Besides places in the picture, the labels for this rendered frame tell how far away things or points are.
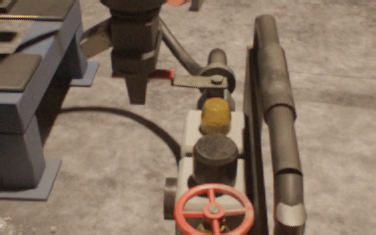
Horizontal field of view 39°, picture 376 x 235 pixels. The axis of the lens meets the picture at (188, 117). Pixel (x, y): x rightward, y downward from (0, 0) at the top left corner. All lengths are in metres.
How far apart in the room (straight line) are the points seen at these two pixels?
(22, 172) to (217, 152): 0.77
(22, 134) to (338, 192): 0.72
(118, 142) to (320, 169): 0.51
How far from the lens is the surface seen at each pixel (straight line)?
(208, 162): 0.54
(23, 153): 1.21
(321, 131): 1.45
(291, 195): 0.43
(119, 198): 1.23
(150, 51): 0.66
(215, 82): 0.71
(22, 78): 1.19
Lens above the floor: 0.85
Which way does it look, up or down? 36 degrees down
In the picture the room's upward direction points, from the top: straight up
